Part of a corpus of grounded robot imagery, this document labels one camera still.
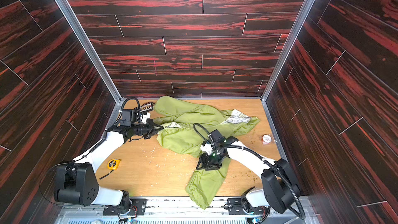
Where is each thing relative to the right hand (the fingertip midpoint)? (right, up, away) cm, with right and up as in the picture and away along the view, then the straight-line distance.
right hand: (204, 167), depth 80 cm
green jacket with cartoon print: (-11, +22, +15) cm, 28 cm away
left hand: (-22, +21, +3) cm, 30 cm away
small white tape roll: (+40, +12, +16) cm, 44 cm away
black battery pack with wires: (-41, +33, +32) cm, 62 cm away
